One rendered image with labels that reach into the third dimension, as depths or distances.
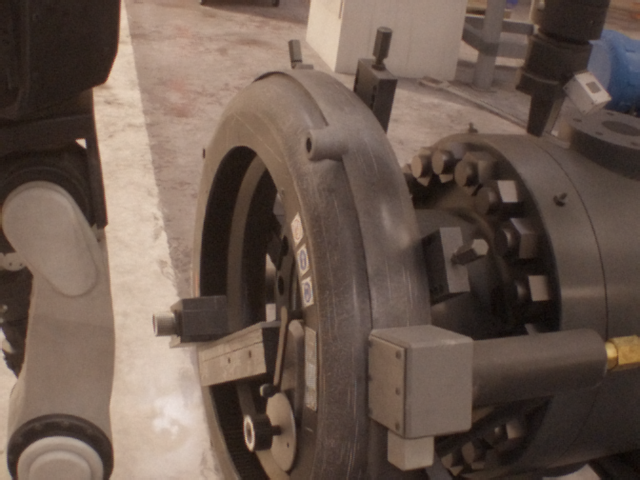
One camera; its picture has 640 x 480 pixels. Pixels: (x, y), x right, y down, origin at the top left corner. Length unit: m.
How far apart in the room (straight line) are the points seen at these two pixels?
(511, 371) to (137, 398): 1.34
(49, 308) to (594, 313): 0.75
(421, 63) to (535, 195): 3.99
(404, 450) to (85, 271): 0.40
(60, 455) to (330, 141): 0.51
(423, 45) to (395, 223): 4.22
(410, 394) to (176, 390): 1.35
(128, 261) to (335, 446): 1.81
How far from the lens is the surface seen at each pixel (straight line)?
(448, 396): 0.98
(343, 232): 1.06
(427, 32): 5.25
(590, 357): 1.10
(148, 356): 2.38
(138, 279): 2.73
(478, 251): 1.00
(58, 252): 1.00
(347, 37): 5.11
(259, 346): 1.24
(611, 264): 1.35
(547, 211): 1.32
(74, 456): 1.15
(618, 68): 1.72
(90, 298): 1.04
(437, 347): 0.96
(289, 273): 1.55
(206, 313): 1.49
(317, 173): 1.10
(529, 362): 1.04
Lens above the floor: 1.32
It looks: 26 degrees down
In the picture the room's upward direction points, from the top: 8 degrees clockwise
